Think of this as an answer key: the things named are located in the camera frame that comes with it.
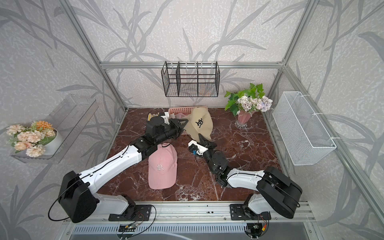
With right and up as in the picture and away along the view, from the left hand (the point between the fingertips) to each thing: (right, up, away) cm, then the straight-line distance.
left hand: (190, 122), depth 73 cm
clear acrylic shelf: (-59, +6, +4) cm, 59 cm away
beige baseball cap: (+4, 0, +4) cm, 6 cm away
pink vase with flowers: (+30, +11, +11) cm, 34 cm away
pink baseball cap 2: (-10, +4, +35) cm, 37 cm away
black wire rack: (-2, +30, +32) cm, 44 cm away
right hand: (+6, -6, +3) cm, 9 cm away
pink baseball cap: (-16, -24, +8) cm, 30 cm away
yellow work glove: (-34, +4, +39) cm, 52 cm away
